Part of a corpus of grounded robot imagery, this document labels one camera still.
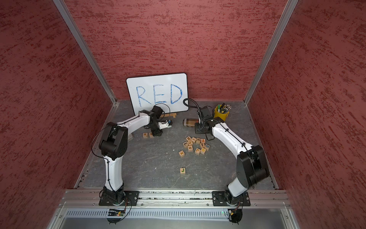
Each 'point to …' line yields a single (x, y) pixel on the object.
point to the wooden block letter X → (181, 153)
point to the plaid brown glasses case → (190, 122)
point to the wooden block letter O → (190, 142)
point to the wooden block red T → (203, 140)
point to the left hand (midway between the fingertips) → (157, 133)
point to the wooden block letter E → (151, 135)
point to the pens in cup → (223, 108)
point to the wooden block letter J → (182, 171)
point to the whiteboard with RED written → (168, 91)
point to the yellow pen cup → (222, 116)
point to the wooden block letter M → (188, 138)
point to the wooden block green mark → (198, 140)
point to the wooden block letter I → (193, 140)
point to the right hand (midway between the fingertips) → (199, 131)
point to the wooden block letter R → (145, 135)
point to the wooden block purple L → (185, 144)
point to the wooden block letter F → (190, 149)
